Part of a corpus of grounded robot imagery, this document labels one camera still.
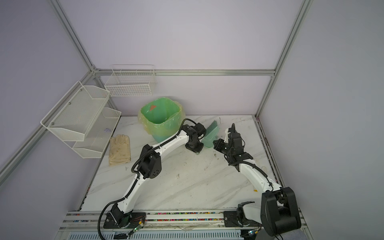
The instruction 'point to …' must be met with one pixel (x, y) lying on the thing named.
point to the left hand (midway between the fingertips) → (196, 151)
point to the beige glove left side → (119, 150)
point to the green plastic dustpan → (209, 143)
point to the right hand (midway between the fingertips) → (212, 141)
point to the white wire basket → (131, 80)
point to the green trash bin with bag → (162, 118)
